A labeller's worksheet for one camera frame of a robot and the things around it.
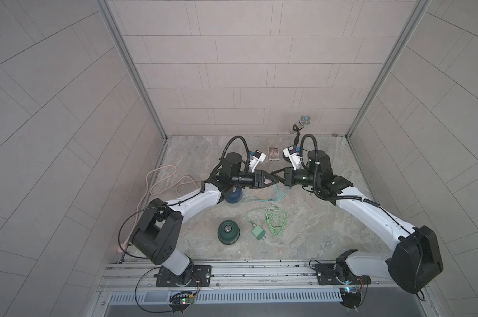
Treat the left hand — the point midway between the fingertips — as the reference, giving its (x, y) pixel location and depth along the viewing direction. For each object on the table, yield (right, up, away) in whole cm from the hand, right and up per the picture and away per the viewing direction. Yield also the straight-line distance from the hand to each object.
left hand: (277, 184), depth 73 cm
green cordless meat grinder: (-18, -18, 0) cm, 25 cm away
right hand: (-2, +3, +2) cm, 4 cm away
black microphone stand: (+12, +23, +23) cm, 35 cm away
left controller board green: (-33, -37, -8) cm, 50 cm away
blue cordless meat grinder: (-16, -6, +10) cm, 20 cm away
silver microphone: (+14, +26, +13) cm, 32 cm away
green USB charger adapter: (-7, -21, +8) cm, 23 cm away
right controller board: (+25, -39, -4) cm, 47 cm away
